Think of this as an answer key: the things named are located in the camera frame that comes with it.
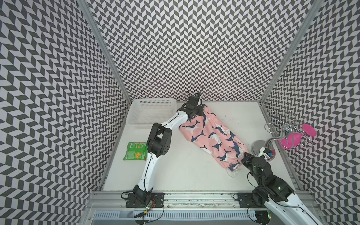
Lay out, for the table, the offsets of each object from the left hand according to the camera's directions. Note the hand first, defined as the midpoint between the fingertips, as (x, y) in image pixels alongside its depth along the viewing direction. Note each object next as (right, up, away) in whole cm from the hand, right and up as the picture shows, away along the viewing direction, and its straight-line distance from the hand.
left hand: (200, 108), depth 101 cm
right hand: (+22, -28, -21) cm, 42 cm away
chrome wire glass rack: (+58, -8, -9) cm, 59 cm away
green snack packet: (-42, -28, -13) cm, 52 cm away
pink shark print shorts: (+3, -14, -7) cm, 16 cm away
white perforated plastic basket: (-46, -4, +11) cm, 47 cm away
